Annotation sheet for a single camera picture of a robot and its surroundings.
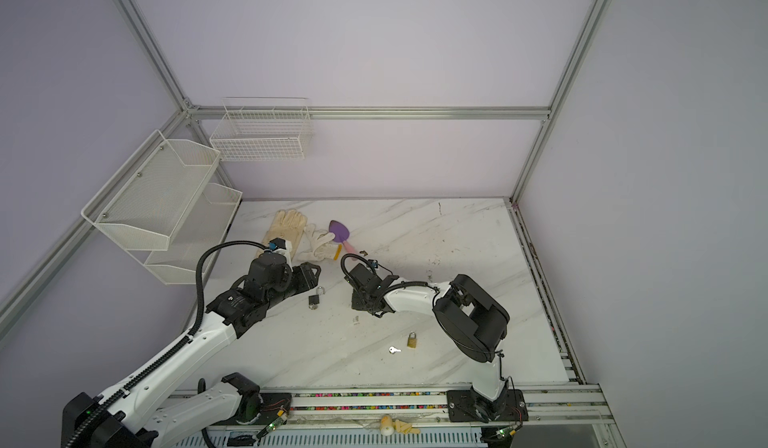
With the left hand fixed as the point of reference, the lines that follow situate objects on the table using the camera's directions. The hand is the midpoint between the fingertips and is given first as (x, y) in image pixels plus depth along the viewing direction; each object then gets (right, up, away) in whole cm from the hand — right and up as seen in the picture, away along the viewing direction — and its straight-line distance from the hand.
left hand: (312, 273), depth 79 cm
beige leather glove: (-18, +13, +32) cm, 39 cm away
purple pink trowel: (+2, +10, +31) cm, 32 cm away
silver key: (+22, -23, +4) cm, 31 cm away
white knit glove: (-4, +6, +25) cm, 26 cm away
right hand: (+10, -11, +12) cm, 19 cm away
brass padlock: (+27, -20, +5) cm, 35 cm away
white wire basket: (-21, +44, +16) cm, 52 cm away
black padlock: (-3, -11, +13) cm, 17 cm away
